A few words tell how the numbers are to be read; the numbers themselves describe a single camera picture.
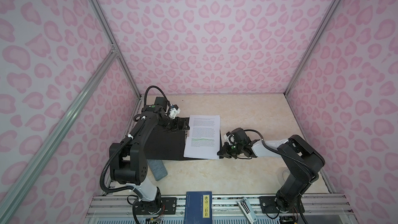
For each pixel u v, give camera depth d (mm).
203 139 955
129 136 476
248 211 704
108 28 835
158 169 819
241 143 750
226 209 724
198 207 721
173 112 812
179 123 766
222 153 816
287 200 620
